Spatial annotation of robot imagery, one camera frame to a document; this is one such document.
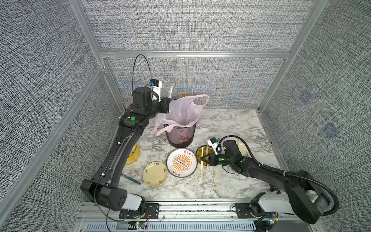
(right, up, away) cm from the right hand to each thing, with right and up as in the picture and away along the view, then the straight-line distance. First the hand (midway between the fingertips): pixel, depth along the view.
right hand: (200, 155), depth 80 cm
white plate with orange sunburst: (-11, -7, +10) cm, 16 cm away
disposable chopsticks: (+3, +2, -4) cm, 5 cm away
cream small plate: (-27, -12, +6) cm, 30 cm away
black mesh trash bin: (-11, +10, +6) cm, 16 cm away
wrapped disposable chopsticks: (+9, -13, +6) cm, 17 cm away
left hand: (-14, +30, -11) cm, 35 cm away
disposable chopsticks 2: (+1, -4, 0) cm, 4 cm away
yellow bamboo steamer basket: (-40, -2, +9) cm, 41 cm away
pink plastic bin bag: (-10, +25, +11) cm, 29 cm away
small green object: (-39, -15, +4) cm, 42 cm away
